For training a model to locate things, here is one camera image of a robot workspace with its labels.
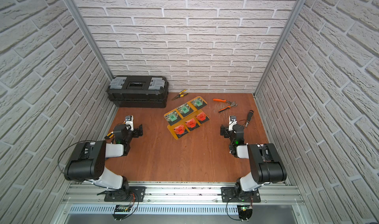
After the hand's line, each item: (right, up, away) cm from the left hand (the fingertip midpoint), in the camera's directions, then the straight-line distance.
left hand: (135, 122), depth 94 cm
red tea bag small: (+37, -2, +6) cm, 38 cm away
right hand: (+64, -2, +1) cm, 64 cm away
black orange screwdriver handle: (+80, +4, +10) cm, 81 cm away
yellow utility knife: (-16, -9, -1) cm, 19 cm away
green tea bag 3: (+42, +12, 0) cm, 44 cm away
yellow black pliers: (+28, +20, +24) cm, 41 cm away
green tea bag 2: (+33, +8, -3) cm, 34 cm away
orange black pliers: (+69, +12, +19) cm, 73 cm away
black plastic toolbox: (+1, +21, +4) cm, 21 cm away
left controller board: (+2, -42, -22) cm, 47 cm away
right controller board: (+64, -42, -24) cm, 80 cm away
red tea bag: (+45, +2, +9) cm, 46 cm away
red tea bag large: (+29, -6, +3) cm, 30 cm away
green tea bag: (+26, +3, -7) cm, 27 cm away
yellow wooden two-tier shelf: (+32, +2, -7) cm, 32 cm away
